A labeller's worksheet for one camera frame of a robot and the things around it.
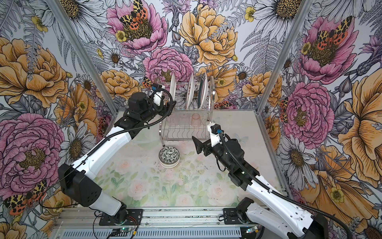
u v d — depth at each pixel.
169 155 0.91
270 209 0.47
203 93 0.88
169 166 0.85
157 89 0.62
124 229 0.71
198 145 0.60
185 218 0.76
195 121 1.02
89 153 0.46
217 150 0.59
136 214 0.75
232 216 0.74
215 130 0.55
